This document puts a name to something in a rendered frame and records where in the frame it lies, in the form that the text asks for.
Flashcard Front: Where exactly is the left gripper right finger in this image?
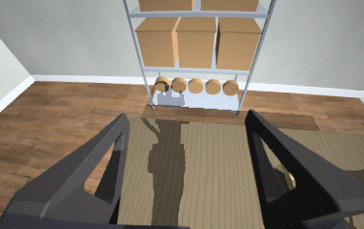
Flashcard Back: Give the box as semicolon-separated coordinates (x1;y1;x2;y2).
245;110;364;229

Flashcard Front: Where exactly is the pale yellow flat bar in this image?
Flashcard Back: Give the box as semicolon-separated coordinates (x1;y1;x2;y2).
281;164;295;191

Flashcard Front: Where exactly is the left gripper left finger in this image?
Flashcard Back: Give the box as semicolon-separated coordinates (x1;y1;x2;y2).
3;114;131;224

